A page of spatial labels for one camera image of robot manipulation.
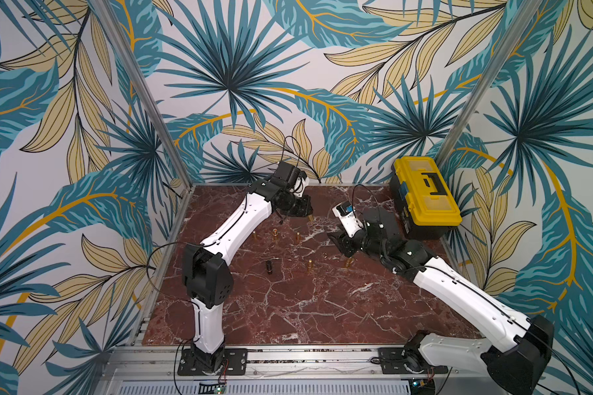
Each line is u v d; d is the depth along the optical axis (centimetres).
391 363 73
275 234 98
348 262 92
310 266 90
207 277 47
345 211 62
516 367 38
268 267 88
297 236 100
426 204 93
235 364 73
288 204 69
